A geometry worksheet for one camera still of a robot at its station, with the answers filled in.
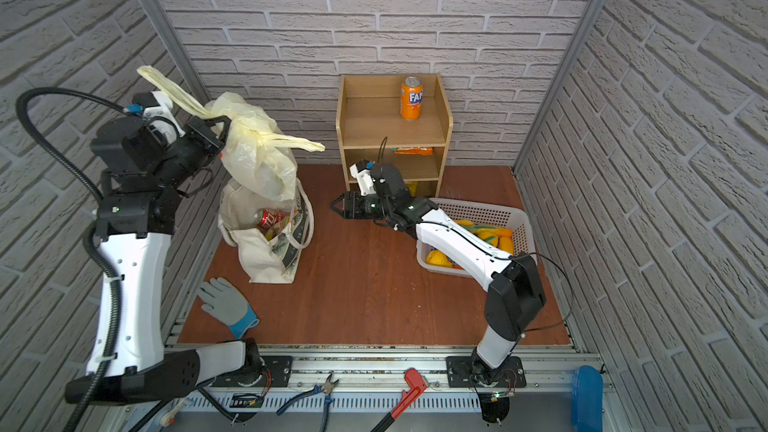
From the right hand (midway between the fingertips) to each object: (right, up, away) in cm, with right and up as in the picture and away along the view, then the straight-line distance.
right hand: (331, 204), depth 74 cm
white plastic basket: (+55, -5, +22) cm, 59 cm away
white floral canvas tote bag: (-15, -7, -3) cm, 17 cm away
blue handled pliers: (0, -45, -3) cm, 45 cm away
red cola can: (-24, -5, +17) cm, 30 cm away
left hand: (-17, +19, -17) cm, 31 cm away
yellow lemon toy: (+29, -17, +14) cm, 36 cm away
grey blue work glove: (-33, -29, +10) cm, 45 cm away
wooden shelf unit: (+17, +26, +16) cm, 35 cm away
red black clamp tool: (+22, -44, -3) cm, 49 cm away
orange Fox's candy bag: (+23, +18, +26) cm, 39 cm away
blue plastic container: (+63, -47, -4) cm, 78 cm away
